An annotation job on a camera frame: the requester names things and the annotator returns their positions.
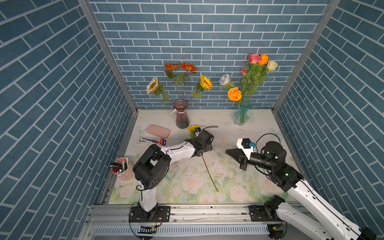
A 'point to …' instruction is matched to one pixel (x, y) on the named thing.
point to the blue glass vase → (241, 117)
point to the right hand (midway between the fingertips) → (229, 151)
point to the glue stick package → (148, 140)
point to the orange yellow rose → (234, 94)
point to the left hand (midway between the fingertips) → (210, 146)
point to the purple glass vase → (182, 121)
